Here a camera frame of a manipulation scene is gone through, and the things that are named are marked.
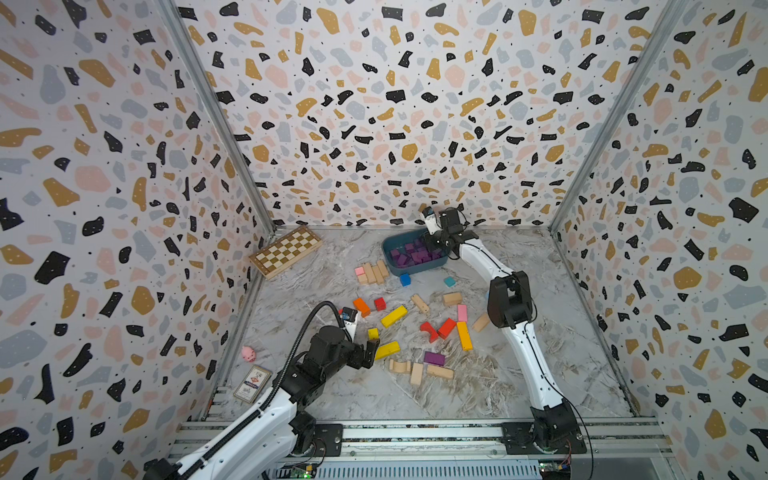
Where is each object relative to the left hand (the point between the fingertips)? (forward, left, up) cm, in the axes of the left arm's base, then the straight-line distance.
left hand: (368, 335), depth 82 cm
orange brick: (+15, +4, -11) cm, 19 cm away
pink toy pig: (-2, +35, -7) cm, 36 cm away
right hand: (+41, -18, -4) cm, 45 cm away
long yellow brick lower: (0, -5, -9) cm, 10 cm away
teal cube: (+25, -27, -11) cm, 38 cm away
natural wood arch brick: (-6, -9, -8) cm, 13 cm away
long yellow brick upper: (+11, -7, -10) cm, 17 cm away
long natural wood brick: (+27, +2, -9) cm, 29 cm away
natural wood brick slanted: (+15, -16, -9) cm, 23 cm away
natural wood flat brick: (-7, -20, -10) cm, 23 cm away
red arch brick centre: (+5, -19, -10) cm, 22 cm away
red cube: (+15, -2, -10) cm, 18 cm away
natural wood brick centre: (+17, -27, -10) cm, 33 cm away
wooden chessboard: (+37, +33, -7) cm, 50 cm away
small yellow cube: (+4, -1, -8) cm, 9 cm away
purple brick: (-3, -19, -10) cm, 22 cm away
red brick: (+6, -23, -9) cm, 26 cm away
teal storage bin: (+38, -13, -9) cm, 41 cm away
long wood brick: (+30, -3, -9) cm, 31 cm away
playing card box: (-10, +32, -8) cm, 34 cm away
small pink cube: (+29, +6, -9) cm, 31 cm away
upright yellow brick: (+4, -29, -10) cm, 31 cm away
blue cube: (+25, -11, -9) cm, 29 cm away
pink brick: (+12, -29, -10) cm, 33 cm away
